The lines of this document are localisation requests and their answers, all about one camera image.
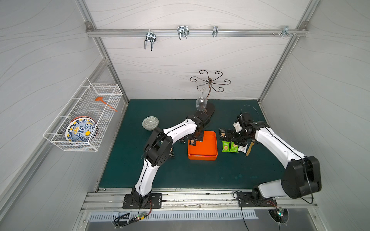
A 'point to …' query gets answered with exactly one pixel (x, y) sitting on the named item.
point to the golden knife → (249, 148)
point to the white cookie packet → (242, 148)
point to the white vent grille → (133, 216)
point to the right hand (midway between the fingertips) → (230, 139)
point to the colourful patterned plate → (82, 129)
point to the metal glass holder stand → (210, 82)
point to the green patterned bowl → (150, 123)
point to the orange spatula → (100, 99)
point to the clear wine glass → (201, 102)
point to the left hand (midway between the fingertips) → (197, 138)
